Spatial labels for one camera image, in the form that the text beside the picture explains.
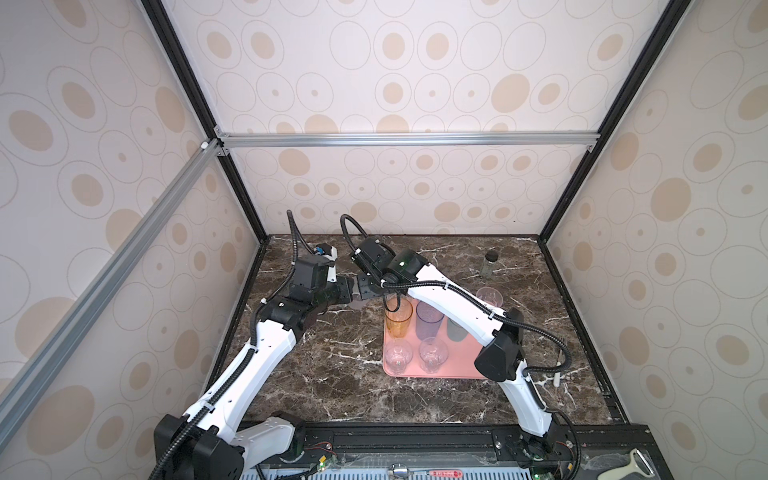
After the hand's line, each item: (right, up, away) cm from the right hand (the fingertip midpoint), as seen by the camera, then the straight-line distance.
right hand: (367, 287), depth 82 cm
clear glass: (+9, -21, +7) cm, 24 cm away
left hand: (-1, +3, -6) cm, 7 cm away
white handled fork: (+53, -27, +1) cm, 59 cm away
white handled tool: (+66, -41, -12) cm, 78 cm away
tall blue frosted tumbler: (+17, -9, -1) cm, 19 cm away
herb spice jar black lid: (+40, +6, +21) cm, 46 cm away
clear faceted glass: (+41, -4, +20) cm, 45 cm away
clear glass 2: (+19, -19, +2) cm, 26 cm away
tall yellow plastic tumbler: (+9, -10, +1) cm, 13 cm away
